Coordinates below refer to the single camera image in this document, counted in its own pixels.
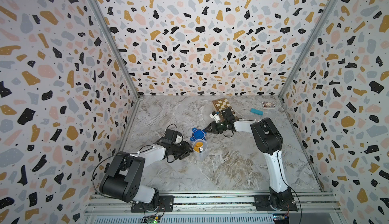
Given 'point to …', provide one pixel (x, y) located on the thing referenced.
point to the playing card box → (268, 105)
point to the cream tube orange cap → (198, 145)
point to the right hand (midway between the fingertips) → (206, 131)
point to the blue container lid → (198, 134)
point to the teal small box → (256, 111)
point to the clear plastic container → (200, 149)
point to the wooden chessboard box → (220, 104)
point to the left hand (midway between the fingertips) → (195, 150)
